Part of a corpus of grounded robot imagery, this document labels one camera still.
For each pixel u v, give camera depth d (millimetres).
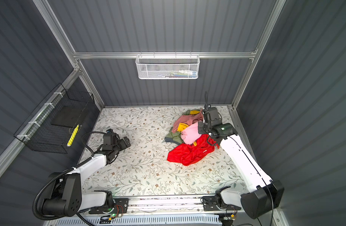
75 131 717
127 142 847
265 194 374
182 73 919
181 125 832
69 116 755
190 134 837
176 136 985
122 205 725
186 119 925
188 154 893
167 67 1238
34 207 381
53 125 721
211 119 556
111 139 697
